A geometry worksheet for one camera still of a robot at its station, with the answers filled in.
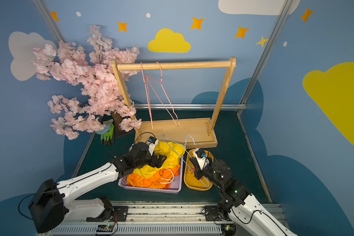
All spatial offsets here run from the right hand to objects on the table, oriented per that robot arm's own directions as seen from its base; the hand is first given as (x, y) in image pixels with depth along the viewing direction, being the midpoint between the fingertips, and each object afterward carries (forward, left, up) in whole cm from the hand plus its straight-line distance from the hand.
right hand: (194, 156), depth 73 cm
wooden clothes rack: (+30, -2, -22) cm, 37 cm away
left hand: (+4, +18, -6) cm, 20 cm away
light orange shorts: (-8, +17, -15) cm, 24 cm away
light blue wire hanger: (-12, -4, 0) cm, 12 cm away
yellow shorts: (+5, +11, -6) cm, 14 cm away
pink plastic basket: (-10, +10, -20) cm, 25 cm away
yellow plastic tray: (-5, +1, -21) cm, 22 cm away
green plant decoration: (+25, +62, -18) cm, 69 cm away
